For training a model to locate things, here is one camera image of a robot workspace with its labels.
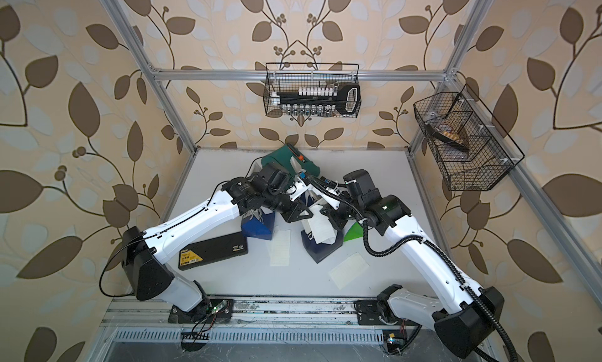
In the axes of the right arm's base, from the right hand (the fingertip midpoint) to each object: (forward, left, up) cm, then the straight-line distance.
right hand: (323, 209), depth 73 cm
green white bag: (-1, -11, -13) cm, 17 cm away
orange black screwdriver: (+41, +10, -15) cm, 45 cm away
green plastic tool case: (+37, +17, -16) cm, 44 cm away
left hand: (-1, +5, +1) cm, 5 cm away
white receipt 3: (-12, -8, -23) cm, 28 cm away
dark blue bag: (-8, +2, -15) cm, 17 cm away
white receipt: (-4, +16, -21) cm, 27 cm away
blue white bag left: (0, +25, -12) cm, 28 cm away
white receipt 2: (-5, 0, -5) cm, 7 cm away
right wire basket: (+13, -48, +11) cm, 51 cm away
